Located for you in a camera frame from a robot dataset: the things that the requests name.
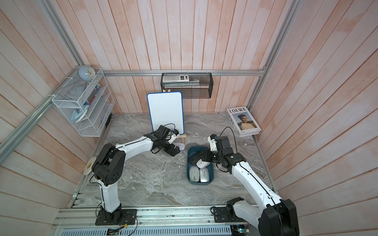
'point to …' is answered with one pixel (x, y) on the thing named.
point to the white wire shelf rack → (87, 104)
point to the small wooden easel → (182, 136)
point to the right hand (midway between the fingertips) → (202, 153)
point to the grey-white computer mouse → (194, 174)
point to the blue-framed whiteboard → (167, 108)
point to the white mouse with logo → (201, 164)
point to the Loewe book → (243, 121)
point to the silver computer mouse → (204, 174)
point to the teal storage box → (190, 152)
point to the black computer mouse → (194, 158)
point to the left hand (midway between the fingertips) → (173, 149)
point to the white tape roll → (88, 167)
